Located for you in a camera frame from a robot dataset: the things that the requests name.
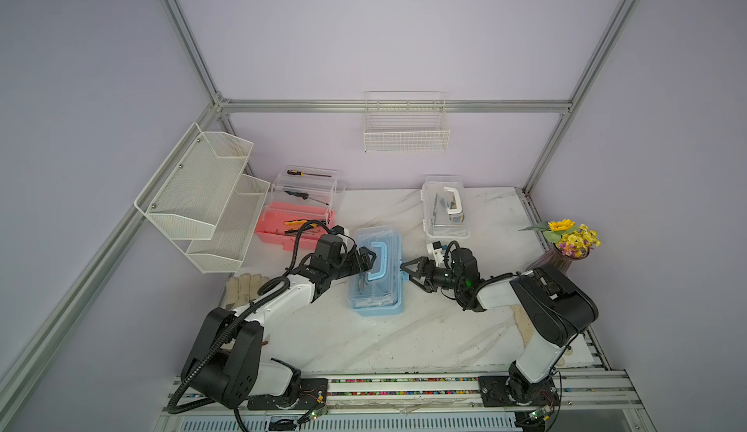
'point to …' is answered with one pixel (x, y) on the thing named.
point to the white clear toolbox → (445, 207)
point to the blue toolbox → (378, 291)
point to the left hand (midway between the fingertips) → (365, 262)
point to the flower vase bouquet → (570, 240)
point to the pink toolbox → (300, 195)
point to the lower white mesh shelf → (226, 251)
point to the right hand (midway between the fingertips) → (406, 275)
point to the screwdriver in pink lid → (302, 173)
